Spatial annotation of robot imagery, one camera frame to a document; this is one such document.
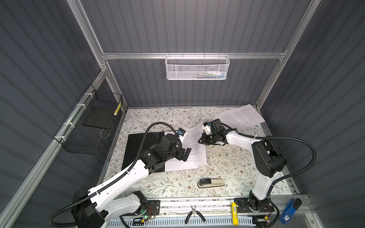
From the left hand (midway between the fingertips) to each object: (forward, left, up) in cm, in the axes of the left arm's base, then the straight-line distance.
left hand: (183, 144), depth 75 cm
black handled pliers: (-28, -4, -20) cm, 34 cm away
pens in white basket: (+43, -19, +15) cm, 50 cm away
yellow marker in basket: (+21, +37, +8) cm, 44 cm away
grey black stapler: (-16, -12, -15) cm, 25 cm away
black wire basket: (+9, +51, +8) cm, 52 cm away
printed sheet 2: (+14, -8, -18) cm, 24 cm away
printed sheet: (-2, +6, -20) cm, 21 cm away
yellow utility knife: (-30, -24, -18) cm, 43 cm away
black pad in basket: (+13, +44, +10) cm, 47 cm away
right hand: (+10, -11, -14) cm, 20 cm away
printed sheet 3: (+35, -49, -20) cm, 63 cm away
